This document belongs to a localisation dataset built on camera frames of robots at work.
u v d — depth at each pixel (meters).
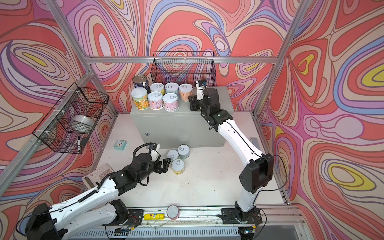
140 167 0.57
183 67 0.91
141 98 0.69
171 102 0.70
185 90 0.75
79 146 0.72
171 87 0.77
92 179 0.84
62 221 0.41
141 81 0.72
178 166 0.86
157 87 0.77
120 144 0.99
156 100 0.70
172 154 0.89
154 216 0.72
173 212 0.71
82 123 0.70
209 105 0.58
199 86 0.66
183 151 0.92
